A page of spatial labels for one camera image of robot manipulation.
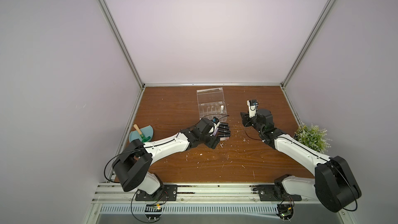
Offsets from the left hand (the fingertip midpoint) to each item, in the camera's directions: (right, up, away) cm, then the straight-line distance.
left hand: (217, 137), depth 84 cm
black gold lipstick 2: (+5, +2, +11) cm, 12 cm away
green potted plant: (+46, +3, -10) cm, 47 cm away
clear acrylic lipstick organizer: (-2, +18, +19) cm, 26 cm away
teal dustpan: (-44, 0, +11) cm, 45 cm away
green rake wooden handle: (-44, -3, +7) cm, 44 cm away
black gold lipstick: (+5, +4, +11) cm, 13 cm away
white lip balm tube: (+4, +15, +15) cm, 22 cm away
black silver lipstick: (+5, +1, +8) cm, 10 cm away
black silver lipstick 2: (+5, -1, +6) cm, 8 cm away
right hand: (+17, +16, +1) cm, 23 cm away
